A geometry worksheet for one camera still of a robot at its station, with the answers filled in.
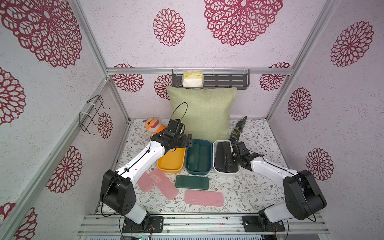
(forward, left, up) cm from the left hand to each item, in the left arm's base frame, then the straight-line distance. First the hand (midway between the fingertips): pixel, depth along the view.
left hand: (184, 141), depth 84 cm
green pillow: (+15, -12, +7) cm, 21 cm away
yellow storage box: (-4, +8, -16) cm, 19 cm away
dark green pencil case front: (-17, -4, -16) cm, 24 cm away
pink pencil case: (-17, +23, -17) cm, 34 cm away
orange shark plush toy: (+21, +24, -11) cm, 34 cm away
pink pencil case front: (-25, -11, -18) cm, 33 cm away
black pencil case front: (+3, -24, -13) cm, 27 cm away
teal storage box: (-2, -13, -17) cm, 21 cm away
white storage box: (-11, -30, -14) cm, 35 cm away
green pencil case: (-2, -5, -16) cm, 17 cm away
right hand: (-3, -27, -13) cm, 30 cm away
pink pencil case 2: (-18, +12, -18) cm, 29 cm away
